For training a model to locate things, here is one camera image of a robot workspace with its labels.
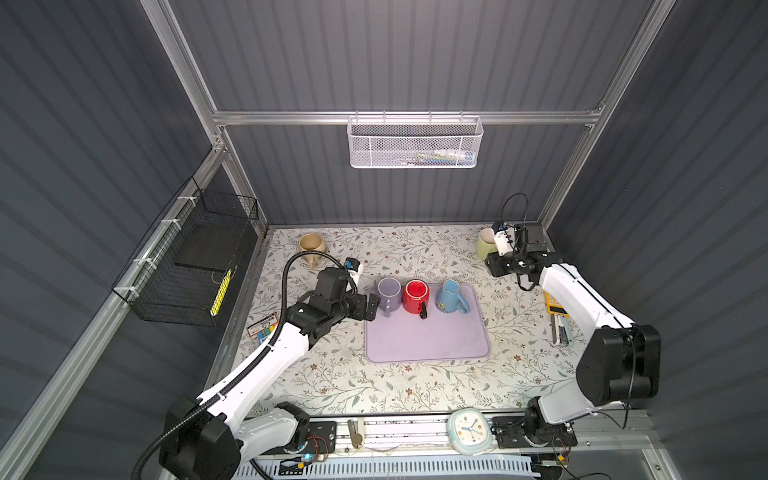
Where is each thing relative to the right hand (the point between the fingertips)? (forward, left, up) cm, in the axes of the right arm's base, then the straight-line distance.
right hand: (498, 259), depth 89 cm
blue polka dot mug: (-9, +15, -9) cm, 19 cm away
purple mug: (-6, +33, -7) cm, 34 cm away
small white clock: (-43, +13, -13) cm, 47 cm away
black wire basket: (-13, +83, +13) cm, 85 cm away
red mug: (-8, +25, -8) cm, 27 cm away
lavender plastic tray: (-17, +28, -17) cm, 37 cm away
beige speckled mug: (+17, +62, -10) cm, 65 cm away
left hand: (-13, +40, +1) cm, 42 cm away
